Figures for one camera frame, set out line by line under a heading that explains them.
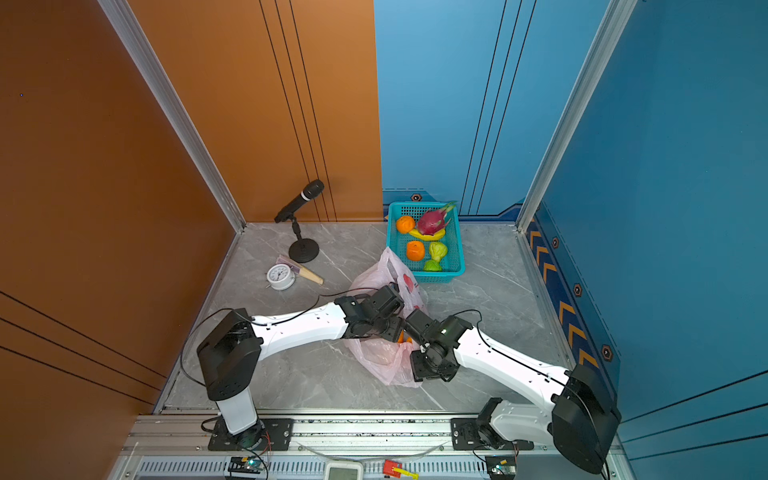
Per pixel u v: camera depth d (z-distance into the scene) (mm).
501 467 710
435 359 651
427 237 1118
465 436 725
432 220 1081
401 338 779
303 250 1111
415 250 1058
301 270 1050
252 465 705
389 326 756
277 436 740
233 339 491
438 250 1052
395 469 679
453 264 1037
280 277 994
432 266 999
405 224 1122
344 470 671
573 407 395
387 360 757
